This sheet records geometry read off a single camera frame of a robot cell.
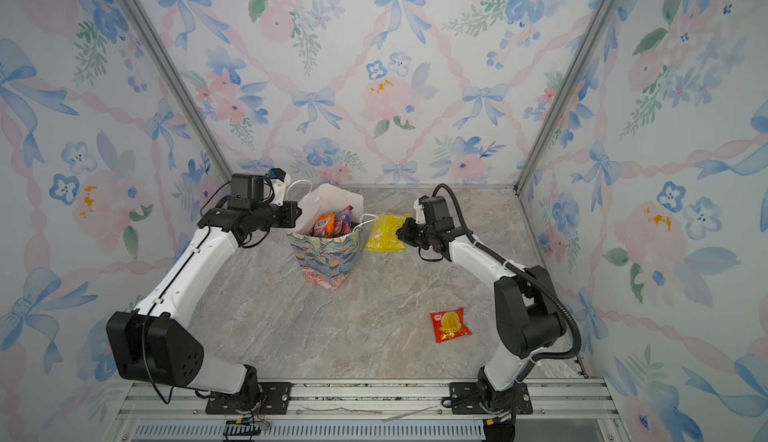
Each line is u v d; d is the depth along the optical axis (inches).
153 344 16.0
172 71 33.9
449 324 33.6
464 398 29.1
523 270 19.3
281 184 28.8
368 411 28.7
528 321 18.2
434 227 28.2
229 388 24.3
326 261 32.1
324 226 33.1
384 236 35.5
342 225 34.0
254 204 24.7
